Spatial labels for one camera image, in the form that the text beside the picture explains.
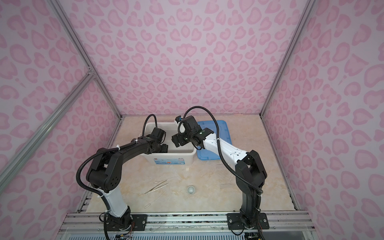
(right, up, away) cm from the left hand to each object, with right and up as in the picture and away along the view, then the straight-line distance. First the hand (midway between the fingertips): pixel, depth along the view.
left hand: (163, 148), depth 97 cm
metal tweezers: (-1, -20, -12) cm, 23 cm away
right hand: (+12, +9, -12) cm, 19 cm away
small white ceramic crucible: (+18, -21, -14) cm, 31 cm away
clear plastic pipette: (-4, -27, -18) cm, 33 cm away
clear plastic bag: (+39, -18, -13) cm, 45 cm away
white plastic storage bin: (+14, -1, -18) cm, 23 cm away
